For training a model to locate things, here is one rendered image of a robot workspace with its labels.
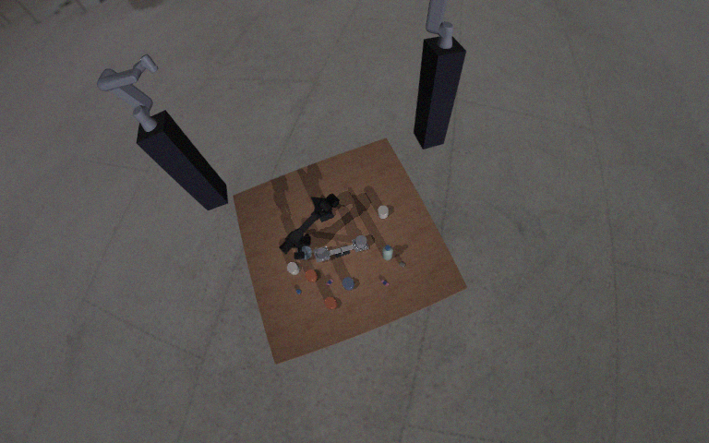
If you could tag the orange-brown cylinder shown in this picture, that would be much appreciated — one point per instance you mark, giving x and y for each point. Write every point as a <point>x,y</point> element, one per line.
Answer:
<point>311,275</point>
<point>330,303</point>

